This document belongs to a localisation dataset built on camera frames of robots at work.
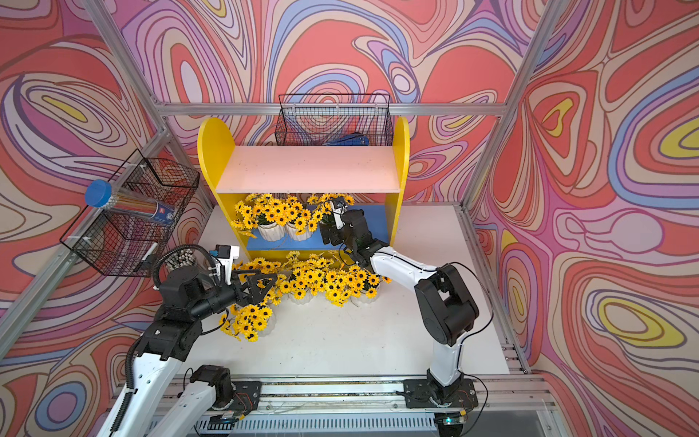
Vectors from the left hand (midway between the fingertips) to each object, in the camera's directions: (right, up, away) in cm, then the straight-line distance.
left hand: (270, 276), depth 68 cm
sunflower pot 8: (+12, +18, +12) cm, 25 cm away
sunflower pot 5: (-8, -13, +6) cm, 16 cm away
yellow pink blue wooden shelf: (-3, +22, +14) cm, 26 cm away
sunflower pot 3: (+18, -5, +13) cm, 23 cm away
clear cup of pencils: (-30, +3, +13) cm, 33 cm away
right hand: (+15, +13, +22) cm, 30 cm away
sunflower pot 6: (-7, +16, +13) cm, 22 cm away
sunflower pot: (-5, 0, +14) cm, 15 cm away
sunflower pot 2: (+8, -3, +12) cm, 15 cm away
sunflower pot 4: (+24, -5, +14) cm, 29 cm away
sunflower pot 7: (+5, +15, +12) cm, 19 cm away
